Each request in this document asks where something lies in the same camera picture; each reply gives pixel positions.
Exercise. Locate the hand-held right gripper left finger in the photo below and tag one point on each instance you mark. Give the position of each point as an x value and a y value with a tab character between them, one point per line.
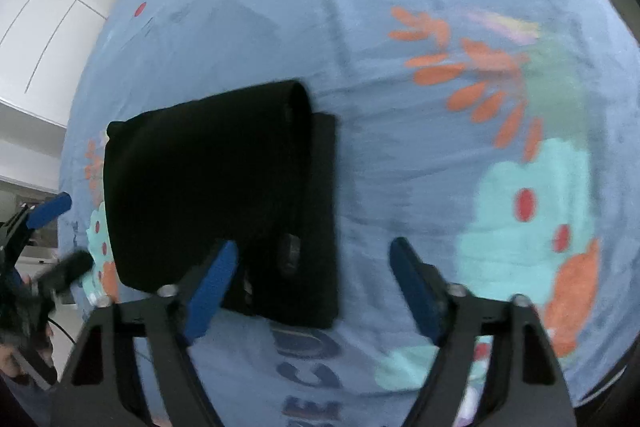
212	289

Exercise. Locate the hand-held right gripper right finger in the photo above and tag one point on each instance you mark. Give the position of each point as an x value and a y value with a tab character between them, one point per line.
415	292

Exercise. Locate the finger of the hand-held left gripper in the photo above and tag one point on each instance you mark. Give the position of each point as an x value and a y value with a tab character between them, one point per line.
50	209
67	269

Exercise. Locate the black pants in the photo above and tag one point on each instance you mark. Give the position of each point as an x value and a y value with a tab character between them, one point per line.
200	182

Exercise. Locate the person's left hand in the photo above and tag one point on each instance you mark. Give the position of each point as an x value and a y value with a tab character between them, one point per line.
9	363

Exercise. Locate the blue printed bedsheet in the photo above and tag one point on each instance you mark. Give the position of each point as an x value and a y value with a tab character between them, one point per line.
425	157

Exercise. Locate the white wardrobe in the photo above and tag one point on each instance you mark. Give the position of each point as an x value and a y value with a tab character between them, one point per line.
50	7

